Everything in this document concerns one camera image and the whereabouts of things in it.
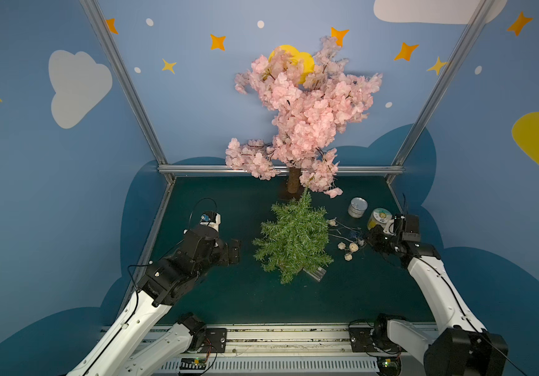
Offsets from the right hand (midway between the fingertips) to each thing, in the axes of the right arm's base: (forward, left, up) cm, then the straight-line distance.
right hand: (366, 232), depth 84 cm
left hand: (-12, +47, +11) cm, 50 cm away
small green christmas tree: (-11, +27, +12) cm, 32 cm away
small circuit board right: (-38, -5, -18) cm, 43 cm away
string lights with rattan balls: (-4, +5, -3) cm, 7 cm away
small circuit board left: (-42, +57, -16) cm, 73 cm away
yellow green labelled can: (+13, -10, -7) cm, 18 cm away
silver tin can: (+19, -3, -10) cm, 22 cm away
